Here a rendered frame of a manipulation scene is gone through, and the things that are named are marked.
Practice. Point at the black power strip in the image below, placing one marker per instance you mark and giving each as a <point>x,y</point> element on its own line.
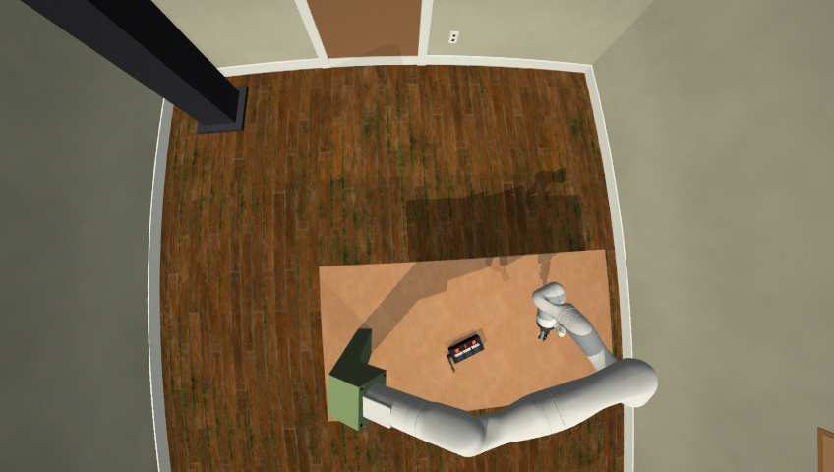
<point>465,349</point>

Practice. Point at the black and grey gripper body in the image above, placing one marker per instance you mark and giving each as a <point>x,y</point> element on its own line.
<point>545,329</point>

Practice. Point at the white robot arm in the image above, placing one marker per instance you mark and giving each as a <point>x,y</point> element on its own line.
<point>629,381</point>

